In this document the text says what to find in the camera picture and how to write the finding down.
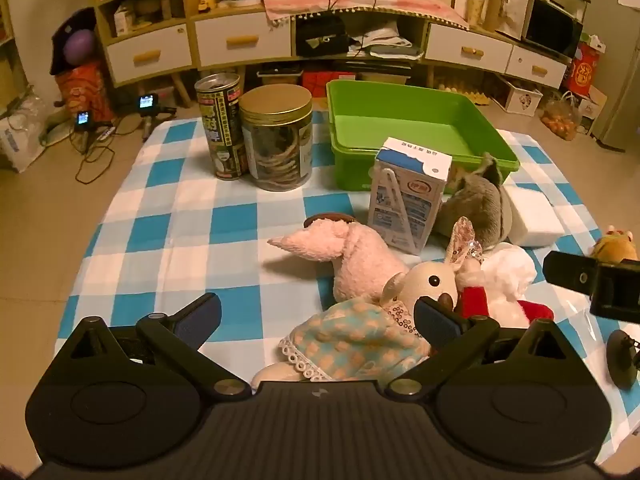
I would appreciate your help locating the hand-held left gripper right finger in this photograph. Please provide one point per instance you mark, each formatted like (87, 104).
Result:
(437, 325)

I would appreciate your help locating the white sponge block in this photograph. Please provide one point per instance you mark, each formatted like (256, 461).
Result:
(530, 215)

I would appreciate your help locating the blue white checkered mat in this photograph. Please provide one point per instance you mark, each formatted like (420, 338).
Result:
(165, 240)

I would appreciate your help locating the green printed tin can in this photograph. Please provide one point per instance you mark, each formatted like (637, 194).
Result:
(222, 125)

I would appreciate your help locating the green plastic bin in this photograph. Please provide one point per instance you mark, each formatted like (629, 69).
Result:
(400, 110)

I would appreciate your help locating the yellow egg tray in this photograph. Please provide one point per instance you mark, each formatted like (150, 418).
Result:
(460, 90)

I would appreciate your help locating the pink table runner cloth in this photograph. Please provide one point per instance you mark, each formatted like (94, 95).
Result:
(380, 2)

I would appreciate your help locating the black flat device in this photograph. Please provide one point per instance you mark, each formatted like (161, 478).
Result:
(277, 70)

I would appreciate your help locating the white plastic bag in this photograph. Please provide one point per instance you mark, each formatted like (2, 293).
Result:
(20, 140)

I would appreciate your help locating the clear jar gold lid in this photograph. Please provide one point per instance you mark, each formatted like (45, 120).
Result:
(275, 145)

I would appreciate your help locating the purple ball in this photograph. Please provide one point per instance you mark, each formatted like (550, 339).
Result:
(79, 45)

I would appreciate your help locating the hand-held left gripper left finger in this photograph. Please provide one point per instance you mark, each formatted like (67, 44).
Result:
(200, 317)

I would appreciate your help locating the grey refrigerator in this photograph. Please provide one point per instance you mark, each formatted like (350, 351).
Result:
(617, 60)

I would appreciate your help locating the red gift box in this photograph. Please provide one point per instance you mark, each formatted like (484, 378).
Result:
(585, 70)

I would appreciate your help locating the wooden tv cabinet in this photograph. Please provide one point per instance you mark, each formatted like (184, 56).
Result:
(192, 40)

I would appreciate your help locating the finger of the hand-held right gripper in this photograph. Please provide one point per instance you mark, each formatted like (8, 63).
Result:
(625, 360)
(570, 270)

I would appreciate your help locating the bag of oranges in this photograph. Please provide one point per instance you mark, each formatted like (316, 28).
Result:
(562, 120)

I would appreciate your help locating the white storage crate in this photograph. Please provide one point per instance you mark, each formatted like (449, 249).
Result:
(522, 97)

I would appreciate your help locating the black microwave oven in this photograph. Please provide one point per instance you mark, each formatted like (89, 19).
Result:
(550, 27)

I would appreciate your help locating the blue white milk carton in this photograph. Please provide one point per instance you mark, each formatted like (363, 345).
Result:
(405, 200)

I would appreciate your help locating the grey plush toy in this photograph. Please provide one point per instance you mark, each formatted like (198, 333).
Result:
(475, 205)

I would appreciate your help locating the brown flat disc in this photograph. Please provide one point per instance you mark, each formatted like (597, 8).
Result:
(327, 217)

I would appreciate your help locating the red flat box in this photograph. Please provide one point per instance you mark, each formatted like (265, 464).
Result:
(325, 82)

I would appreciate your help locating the pile of papers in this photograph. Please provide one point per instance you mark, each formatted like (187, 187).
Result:
(385, 42)

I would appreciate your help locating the cardboard box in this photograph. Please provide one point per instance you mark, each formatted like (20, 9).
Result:
(592, 105)

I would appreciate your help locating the red printed carton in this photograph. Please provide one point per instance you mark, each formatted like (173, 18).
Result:
(82, 90)

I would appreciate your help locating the brown plush toy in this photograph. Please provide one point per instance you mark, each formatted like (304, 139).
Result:
(612, 247)

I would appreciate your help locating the black bag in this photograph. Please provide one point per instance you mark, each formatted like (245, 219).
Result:
(320, 35)

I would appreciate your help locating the white red santa plush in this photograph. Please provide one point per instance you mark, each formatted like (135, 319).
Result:
(505, 270)

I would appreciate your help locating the small camera on tripod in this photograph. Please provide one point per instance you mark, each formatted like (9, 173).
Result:
(148, 102)
(82, 119)

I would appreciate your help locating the yellow toy vehicle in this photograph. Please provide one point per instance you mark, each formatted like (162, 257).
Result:
(203, 6)

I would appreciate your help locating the pink plush rabbit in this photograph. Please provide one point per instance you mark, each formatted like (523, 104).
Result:
(360, 255)

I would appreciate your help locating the plush bunny doll blue dress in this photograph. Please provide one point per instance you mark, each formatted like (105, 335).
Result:
(350, 340)

